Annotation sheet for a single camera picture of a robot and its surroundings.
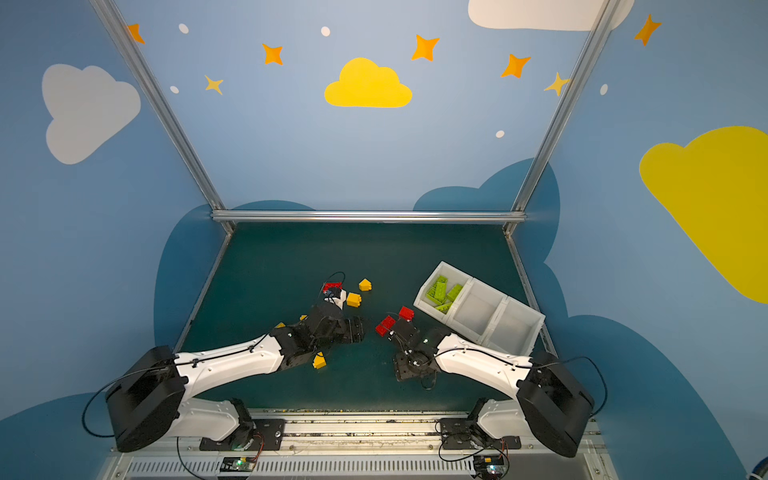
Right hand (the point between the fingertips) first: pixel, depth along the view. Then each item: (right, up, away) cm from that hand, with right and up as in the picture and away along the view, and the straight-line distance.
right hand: (410, 365), depth 84 cm
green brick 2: (+16, +19, +15) cm, 29 cm away
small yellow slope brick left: (-40, +9, +8) cm, 42 cm away
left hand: (-13, +12, 0) cm, 18 cm away
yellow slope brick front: (-25, +2, -2) cm, 26 cm away
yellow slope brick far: (-14, +21, +18) cm, 31 cm away
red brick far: (-25, +21, +16) cm, 37 cm away
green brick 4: (+12, +15, +11) cm, 22 cm away
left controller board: (-43, -19, -13) cm, 48 cm away
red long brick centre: (-7, +15, -16) cm, 23 cm away
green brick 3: (+8, +18, +15) cm, 25 cm away
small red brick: (0, +12, +12) cm, 17 cm away
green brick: (+12, +20, +16) cm, 28 cm away
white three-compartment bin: (+24, +12, +14) cm, 31 cm away
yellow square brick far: (-18, +17, +12) cm, 27 cm away
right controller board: (+19, -20, -12) cm, 30 cm away
